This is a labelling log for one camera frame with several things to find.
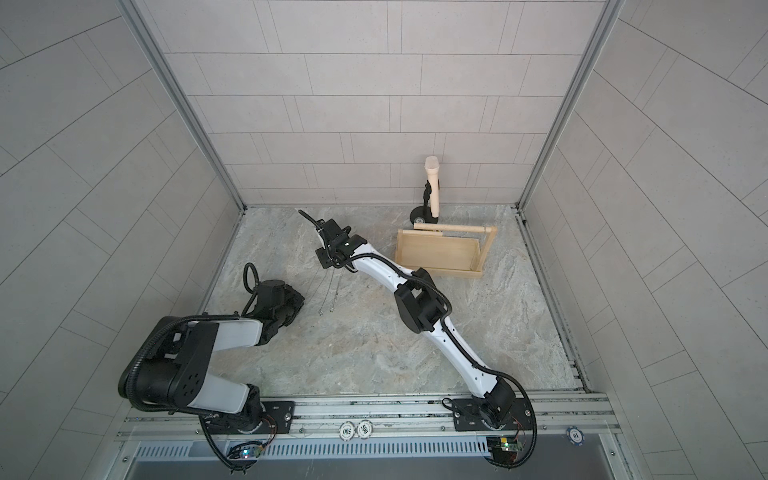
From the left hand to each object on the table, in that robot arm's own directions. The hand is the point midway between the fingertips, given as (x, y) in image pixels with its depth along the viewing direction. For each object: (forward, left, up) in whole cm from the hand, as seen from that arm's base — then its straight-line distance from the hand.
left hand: (310, 290), depth 95 cm
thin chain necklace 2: (+2, -9, +1) cm, 9 cm away
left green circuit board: (-42, +6, +3) cm, 42 cm away
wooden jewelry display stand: (+13, -44, +4) cm, 47 cm away
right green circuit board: (-41, -53, +1) cm, 67 cm away
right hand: (+12, -4, +3) cm, 13 cm away
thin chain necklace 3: (+3, -4, +1) cm, 5 cm away
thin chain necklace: (-9, -5, +1) cm, 10 cm away
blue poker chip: (-39, -70, +3) cm, 80 cm away
